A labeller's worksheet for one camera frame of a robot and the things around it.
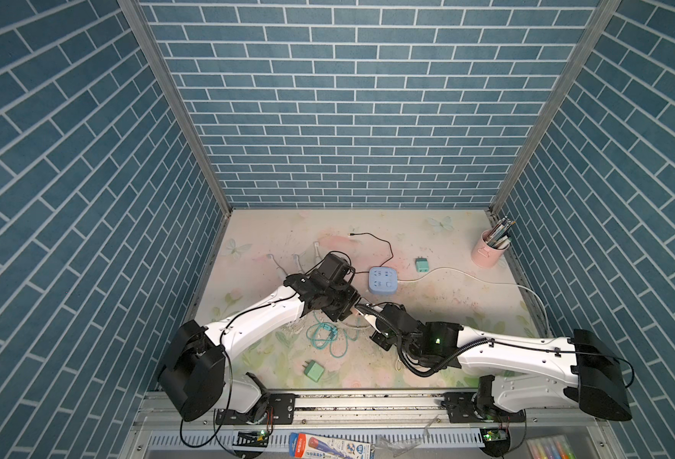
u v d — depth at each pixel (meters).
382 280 0.96
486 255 0.97
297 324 0.89
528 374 0.47
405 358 0.58
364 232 1.13
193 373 0.41
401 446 0.69
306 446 0.68
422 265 1.02
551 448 0.68
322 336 0.87
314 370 0.79
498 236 0.96
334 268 0.63
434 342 0.54
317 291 0.59
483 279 1.00
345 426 0.72
